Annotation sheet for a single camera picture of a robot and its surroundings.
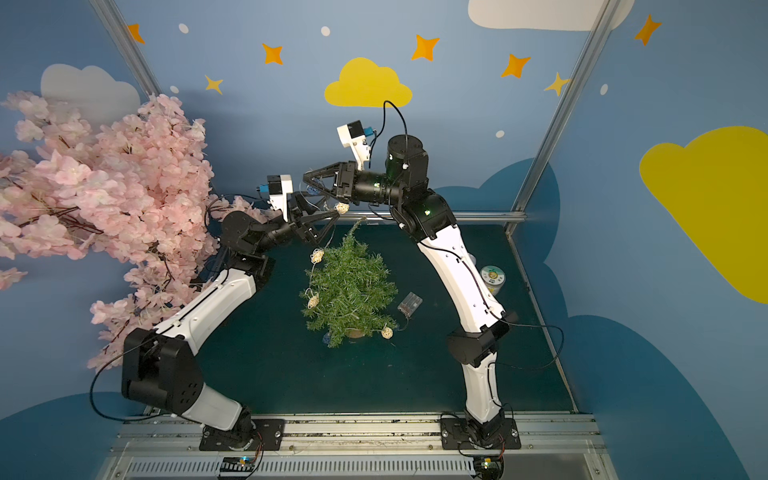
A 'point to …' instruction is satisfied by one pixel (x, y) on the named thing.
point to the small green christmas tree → (348, 294)
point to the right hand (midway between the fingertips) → (312, 178)
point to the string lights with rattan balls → (312, 298)
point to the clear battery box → (409, 304)
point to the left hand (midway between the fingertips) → (334, 200)
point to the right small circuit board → (488, 466)
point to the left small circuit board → (237, 464)
